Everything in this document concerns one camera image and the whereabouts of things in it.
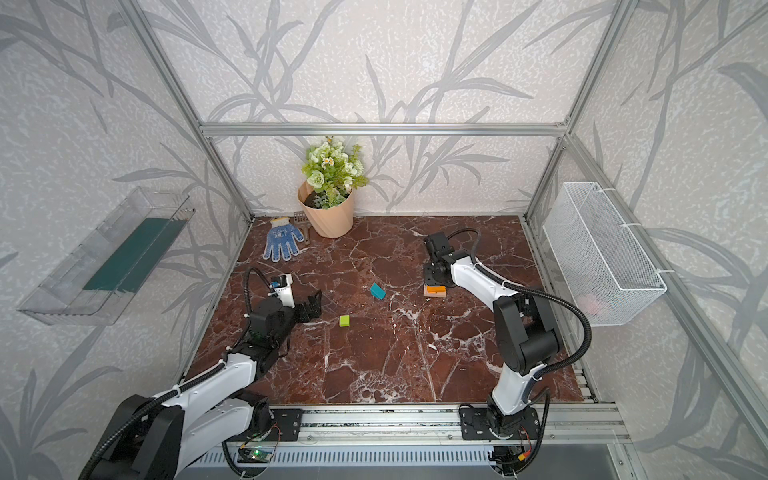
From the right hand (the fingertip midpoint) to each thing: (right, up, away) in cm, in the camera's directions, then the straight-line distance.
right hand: (437, 267), depth 95 cm
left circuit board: (-47, -43, -25) cm, 68 cm away
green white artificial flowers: (-34, +31, +2) cm, 46 cm away
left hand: (-38, -4, -8) cm, 39 cm away
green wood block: (-29, -16, -4) cm, 34 cm away
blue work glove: (-58, +9, +17) cm, 61 cm away
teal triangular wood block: (-20, -8, +2) cm, 21 cm away
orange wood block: (0, -7, +1) cm, 8 cm away
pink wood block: (-3, -9, +1) cm, 9 cm away
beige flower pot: (-36, +18, +6) cm, 41 cm away
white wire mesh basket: (+32, +3, -32) cm, 45 cm away
